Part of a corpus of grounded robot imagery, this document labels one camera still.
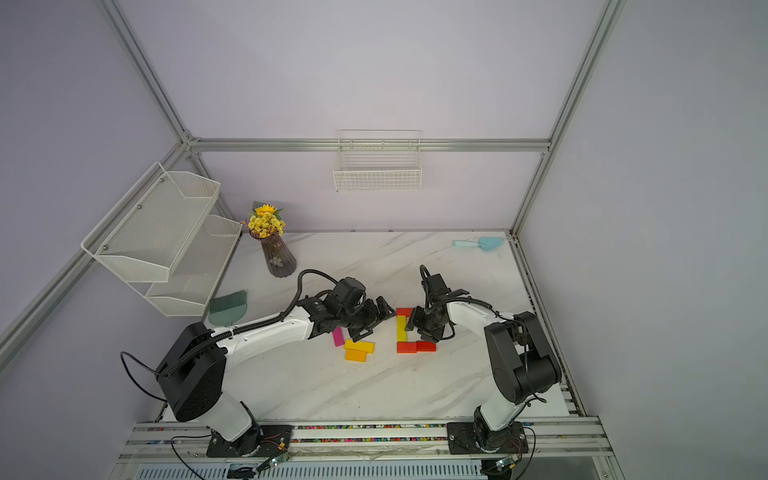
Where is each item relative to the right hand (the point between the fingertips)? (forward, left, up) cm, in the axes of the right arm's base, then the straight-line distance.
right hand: (414, 334), depth 91 cm
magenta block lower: (0, +23, 0) cm, 23 cm away
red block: (+2, +3, +11) cm, 12 cm away
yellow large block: (-3, +17, -1) cm, 17 cm away
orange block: (-6, +18, -1) cm, 19 cm away
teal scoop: (+38, -31, 0) cm, 49 cm away
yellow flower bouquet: (+26, +45, +25) cm, 57 cm away
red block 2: (-3, +3, -1) cm, 4 cm away
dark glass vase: (+25, +45, +9) cm, 52 cm away
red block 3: (-4, -3, +1) cm, 5 cm away
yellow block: (+1, +4, -1) cm, 4 cm away
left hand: (-1, +8, +10) cm, 13 cm away
